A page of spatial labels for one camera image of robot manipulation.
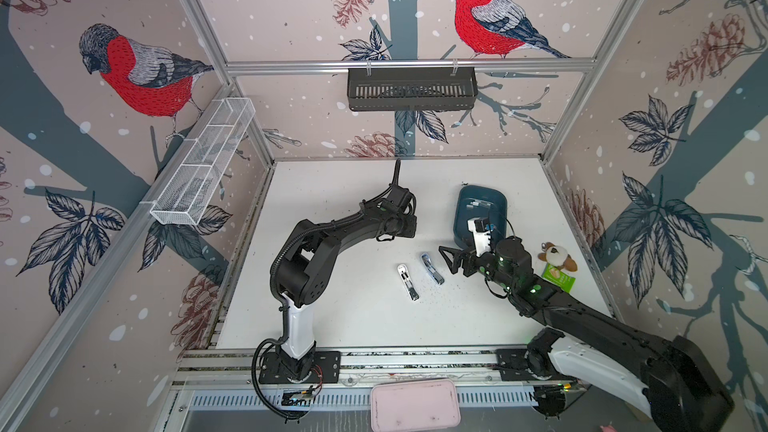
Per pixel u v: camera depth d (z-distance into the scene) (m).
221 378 0.73
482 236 0.70
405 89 1.07
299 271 0.50
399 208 0.76
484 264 0.70
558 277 0.88
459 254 0.71
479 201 1.07
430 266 0.90
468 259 0.70
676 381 0.39
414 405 0.67
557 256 0.90
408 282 0.87
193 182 0.74
